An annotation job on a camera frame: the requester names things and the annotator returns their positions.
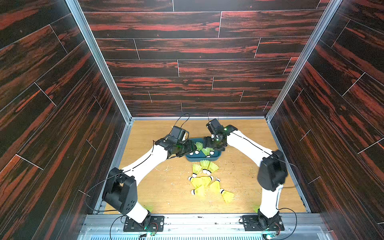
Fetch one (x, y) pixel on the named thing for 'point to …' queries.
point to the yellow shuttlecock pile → (197, 182)
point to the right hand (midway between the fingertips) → (211, 144)
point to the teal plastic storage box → (201, 156)
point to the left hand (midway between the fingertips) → (194, 149)
